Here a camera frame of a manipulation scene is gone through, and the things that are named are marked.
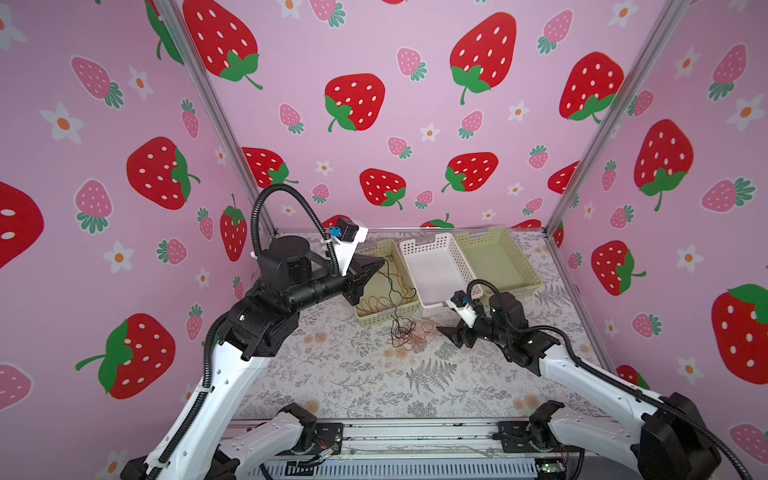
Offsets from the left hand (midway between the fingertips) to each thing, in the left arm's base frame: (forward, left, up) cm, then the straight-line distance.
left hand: (382, 259), depth 57 cm
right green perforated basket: (+37, -40, -41) cm, 68 cm away
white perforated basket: (+32, -18, -43) cm, 57 cm away
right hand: (+4, -16, -28) cm, 33 cm away
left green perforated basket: (+17, -2, -37) cm, 41 cm away
